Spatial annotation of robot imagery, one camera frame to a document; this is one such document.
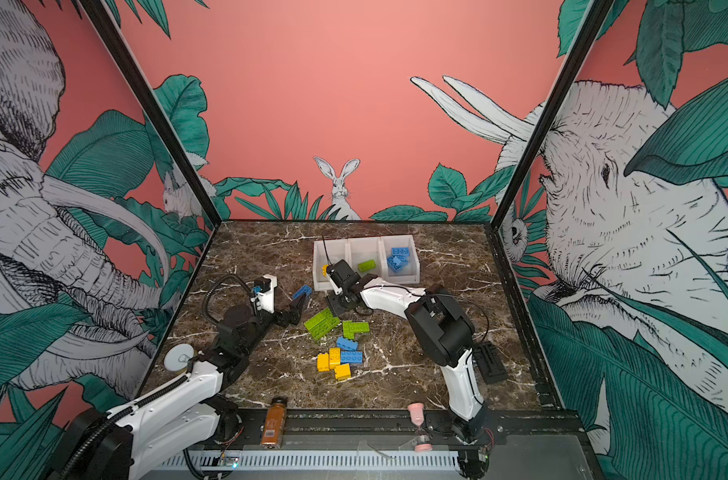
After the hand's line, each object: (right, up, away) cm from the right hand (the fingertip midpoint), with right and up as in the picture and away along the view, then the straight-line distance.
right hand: (333, 300), depth 93 cm
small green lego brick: (+9, +10, +14) cm, 19 cm away
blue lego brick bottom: (+7, -15, -8) cm, 19 cm away
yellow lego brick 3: (+2, -15, -9) cm, 18 cm away
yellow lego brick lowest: (+4, -18, -11) cm, 22 cm away
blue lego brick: (-10, +3, +5) cm, 11 cm away
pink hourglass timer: (+25, -31, -22) cm, 45 cm away
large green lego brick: (-3, -7, -2) cm, 8 cm away
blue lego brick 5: (+5, -12, -7) cm, 14 cm away
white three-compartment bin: (+6, +16, +11) cm, 20 cm away
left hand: (-10, +6, -13) cm, 17 cm away
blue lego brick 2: (+22, +15, +14) cm, 30 cm away
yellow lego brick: (-4, +9, +8) cm, 13 cm away
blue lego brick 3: (+21, +11, +11) cm, 26 cm away
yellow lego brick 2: (-2, -16, -9) cm, 19 cm away
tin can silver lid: (-41, -13, -14) cm, 45 cm away
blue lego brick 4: (+24, +12, +13) cm, 30 cm away
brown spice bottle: (-11, -27, -23) cm, 37 cm away
